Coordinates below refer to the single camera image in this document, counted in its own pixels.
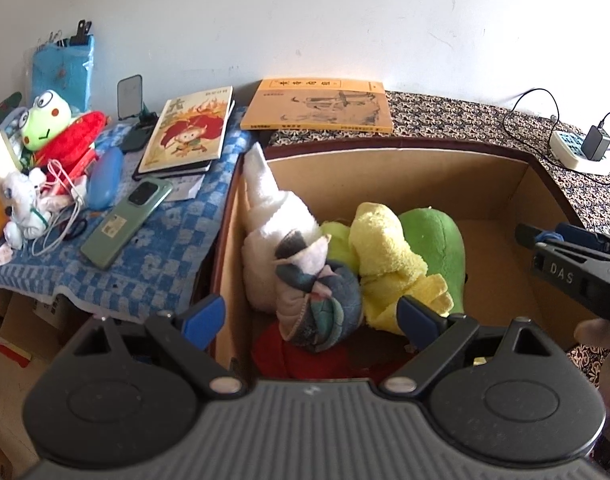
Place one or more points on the white power strip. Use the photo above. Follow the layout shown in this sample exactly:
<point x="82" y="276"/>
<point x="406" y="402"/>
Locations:
<point x="567" y="152"/>

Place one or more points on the blue pouch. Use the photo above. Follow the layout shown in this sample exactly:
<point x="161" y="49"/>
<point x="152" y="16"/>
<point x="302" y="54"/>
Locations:
<point x="60" y="75"/>

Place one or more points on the blue checked cloth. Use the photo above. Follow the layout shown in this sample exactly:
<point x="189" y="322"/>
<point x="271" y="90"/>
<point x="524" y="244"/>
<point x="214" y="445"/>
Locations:
<point x="185" y="245"/>

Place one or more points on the yellow-green plush item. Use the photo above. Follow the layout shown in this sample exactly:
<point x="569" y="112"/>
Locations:
<point x="337" y="240"/>

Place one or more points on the brown cardboard box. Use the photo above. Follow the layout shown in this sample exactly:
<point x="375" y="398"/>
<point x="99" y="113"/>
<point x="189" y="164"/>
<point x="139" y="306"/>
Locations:
<point x="435" y="180"/>

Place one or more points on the white plush toy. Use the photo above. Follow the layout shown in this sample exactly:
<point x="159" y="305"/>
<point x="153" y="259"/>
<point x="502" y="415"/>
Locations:
<point x="277" y="225"/>

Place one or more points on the black charger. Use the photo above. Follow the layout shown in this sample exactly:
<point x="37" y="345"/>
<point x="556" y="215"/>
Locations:
<point x="597" y="142"/>

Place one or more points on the patchwork fabric toy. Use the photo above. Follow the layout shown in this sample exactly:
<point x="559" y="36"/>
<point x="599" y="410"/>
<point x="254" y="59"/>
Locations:
<point x="325" y="310"/>

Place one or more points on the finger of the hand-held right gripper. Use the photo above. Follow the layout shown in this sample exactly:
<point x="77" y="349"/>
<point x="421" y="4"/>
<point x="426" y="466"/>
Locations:
<point x="570" y="237"/>
<point x="585" y="280"/>

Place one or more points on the phone stand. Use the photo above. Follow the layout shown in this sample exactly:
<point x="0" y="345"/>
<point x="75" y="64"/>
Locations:
<point x="130" y="95"/>

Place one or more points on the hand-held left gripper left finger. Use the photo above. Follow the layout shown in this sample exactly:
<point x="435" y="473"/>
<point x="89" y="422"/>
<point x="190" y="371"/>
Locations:
<point x="205" y="317"/>

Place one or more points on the red cloth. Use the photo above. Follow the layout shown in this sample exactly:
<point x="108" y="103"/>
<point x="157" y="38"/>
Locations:
<point x="305" y="360"/>

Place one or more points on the red plush toy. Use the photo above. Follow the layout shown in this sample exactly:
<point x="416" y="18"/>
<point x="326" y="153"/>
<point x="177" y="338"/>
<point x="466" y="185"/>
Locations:
<point x="72" y="140"/>

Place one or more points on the green frog plush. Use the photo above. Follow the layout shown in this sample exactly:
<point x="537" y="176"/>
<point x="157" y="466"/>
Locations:
<point x="45" y="120"/>

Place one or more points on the cardboard boxes under table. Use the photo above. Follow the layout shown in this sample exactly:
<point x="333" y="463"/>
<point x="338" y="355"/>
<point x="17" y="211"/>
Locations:
<point x="25" y="325"/>

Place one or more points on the blue glasses case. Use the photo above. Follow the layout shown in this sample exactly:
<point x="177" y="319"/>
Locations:
<point x="105" y="180"/>

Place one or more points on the green phone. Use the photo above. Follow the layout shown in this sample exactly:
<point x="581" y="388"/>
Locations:
<point x="125" y="222"/>

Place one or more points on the yellow book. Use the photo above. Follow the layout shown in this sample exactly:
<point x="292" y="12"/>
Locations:
<point x="315" y="107"/>

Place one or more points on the cartoon cover book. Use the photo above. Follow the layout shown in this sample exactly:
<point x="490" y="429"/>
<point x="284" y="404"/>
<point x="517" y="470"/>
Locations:
<point x="190" y="130"/>

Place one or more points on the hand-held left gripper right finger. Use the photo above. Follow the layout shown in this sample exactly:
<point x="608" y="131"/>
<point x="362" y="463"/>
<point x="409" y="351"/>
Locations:
<point x="420" y="320"/>

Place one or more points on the small white plush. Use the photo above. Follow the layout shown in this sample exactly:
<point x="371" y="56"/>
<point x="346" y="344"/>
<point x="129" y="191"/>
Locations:
<point x="22" y="200"/>

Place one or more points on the green plush toy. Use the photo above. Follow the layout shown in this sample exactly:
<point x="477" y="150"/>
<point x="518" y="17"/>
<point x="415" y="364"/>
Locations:
<point x="437" y="240"/>

